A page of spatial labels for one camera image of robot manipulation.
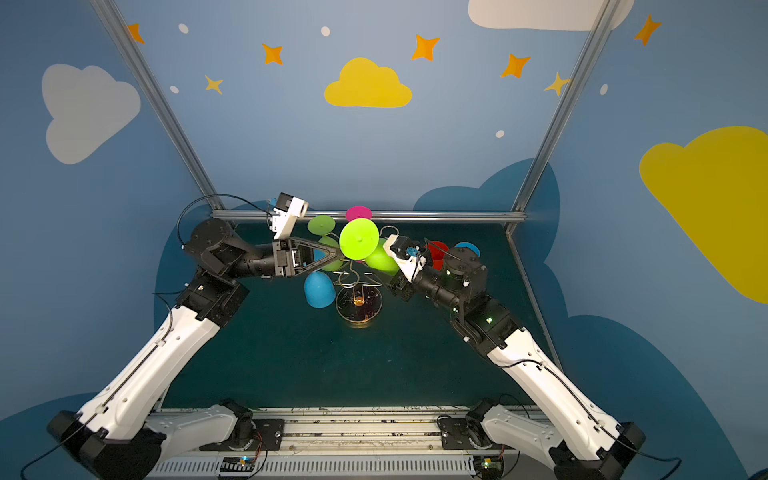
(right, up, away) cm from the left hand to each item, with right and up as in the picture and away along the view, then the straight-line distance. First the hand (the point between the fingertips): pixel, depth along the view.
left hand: (336, 250), depth 52 cm
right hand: (+9, 0, +10) cm, 13 cm away
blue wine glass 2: (+35, +2, +44) cm, 56 cm away
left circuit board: (-28, -54, +21) cm, 64 cm away
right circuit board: (+34, -54, +21) cm, 67 cm away
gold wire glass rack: (0, -15, +46) cm, 48 cm away
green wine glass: (-8, +7, +28) cm, 30 cm away
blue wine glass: (-9, -10, +26) cm, 29 cm away
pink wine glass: (+1, +11, +32) cm, 34 cm away
